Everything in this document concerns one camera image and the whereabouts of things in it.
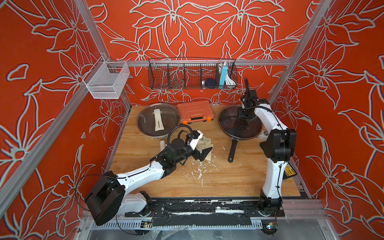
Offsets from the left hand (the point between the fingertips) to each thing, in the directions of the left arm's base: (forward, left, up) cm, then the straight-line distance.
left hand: (206, 141), depth 75 cm
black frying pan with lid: (+8, -18, -13) cm, 24 cm away
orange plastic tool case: (+36, +5, -15) cm, 40 cm away
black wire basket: (+48, +15, +9) cm, 51 cm away
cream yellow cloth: (+10, -1, -18) cm, 20 cm away
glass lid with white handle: (+19, +32, -8) cm, 38 cm away
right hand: (+27, -22, -7) cm, 36 cm away
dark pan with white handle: (+12, +28, -13) cm, 34 cm away
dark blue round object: (+37, -2, +9) cm, 38 cm away
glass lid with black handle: (+22, -23, -15) cm, 35 cm away
